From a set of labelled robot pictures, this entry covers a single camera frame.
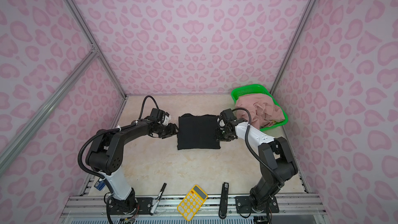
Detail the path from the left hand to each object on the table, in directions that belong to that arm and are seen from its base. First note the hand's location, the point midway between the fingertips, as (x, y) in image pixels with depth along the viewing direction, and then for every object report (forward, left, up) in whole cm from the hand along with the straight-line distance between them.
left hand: (178, 130), depth 94 cm
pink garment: (+6, -51, +10) cm, 52 cm away
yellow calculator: (-38, -9, -4) cm, 39 cm away
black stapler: (-40, -24, -3) cm, 46 cm away
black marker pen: (-36, +7, -4) cm, 37 cm away
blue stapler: (-30, +37, -2) cm, 47 cm away
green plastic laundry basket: (+32, -56, +1) cm, 65 cm away
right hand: (-6, -24, +2) cm, 25 cm away
